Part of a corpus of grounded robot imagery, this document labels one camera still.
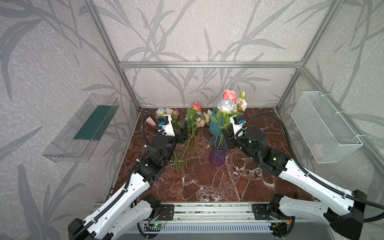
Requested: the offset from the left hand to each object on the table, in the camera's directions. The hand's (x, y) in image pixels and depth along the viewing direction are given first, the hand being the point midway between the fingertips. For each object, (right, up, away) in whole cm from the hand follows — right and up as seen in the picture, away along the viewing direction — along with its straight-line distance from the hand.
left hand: (182, 118), depth 68 cm
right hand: (+20, -3, +1) cm, 20 cm away
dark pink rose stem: (+2, 0, +40) cm, 40 cm away
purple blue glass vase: (+18, -20, +18) cm, 33 cm away
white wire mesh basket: (+62, -8, -6) cm, 63 cm away
